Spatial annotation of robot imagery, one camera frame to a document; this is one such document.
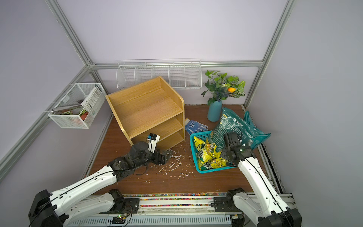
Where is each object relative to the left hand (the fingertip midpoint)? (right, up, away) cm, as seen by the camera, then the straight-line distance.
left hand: (166, 152), depth 76 cm
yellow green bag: (+19, +2, +11) cm, 22 cm away
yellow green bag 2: (+26, 0, +8) cm, 27 cm away
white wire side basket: (-53, +35, +7) cm, 64 cm away
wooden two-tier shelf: (-7, +25, +1) cm, 26 cm away
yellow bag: (+29, -7, +4) cm, 31 cm away
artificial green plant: (+31, +37, +5) cm, 49 cm away
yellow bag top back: (+23, -8, +6) cm, 25 cm away
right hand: (+35, -1, +4) cm, 35 cm away
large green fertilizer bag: (+36, +17, +1) cm, 40 cm away
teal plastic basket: (+23, +6, +18) cm, 30 cm away
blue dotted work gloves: (+16, +12, +30) cm, 36 cm away
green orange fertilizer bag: (+43, +12, -2) cm, 45 cm away
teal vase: (+32, +24, +28) cm, 49 cm away
